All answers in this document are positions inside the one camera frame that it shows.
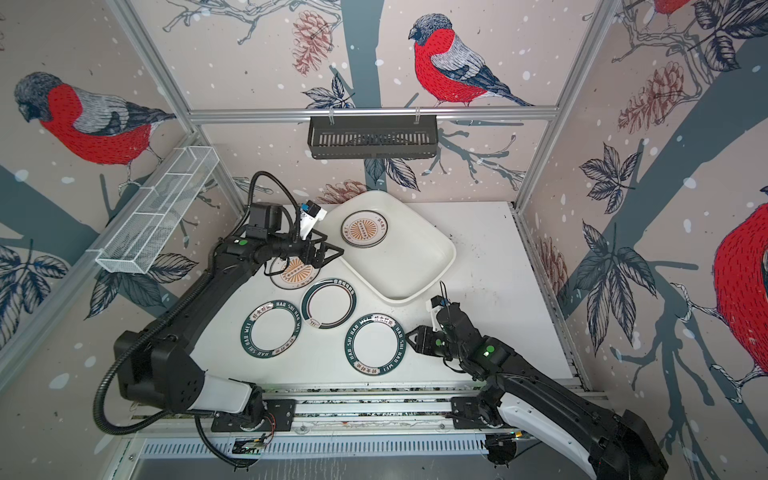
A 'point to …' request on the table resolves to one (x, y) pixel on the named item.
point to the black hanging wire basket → (373, 139)
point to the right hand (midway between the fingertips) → (405, 342)
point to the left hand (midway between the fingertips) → (331, 243)
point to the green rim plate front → (375, 344)
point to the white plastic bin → (388, 244)
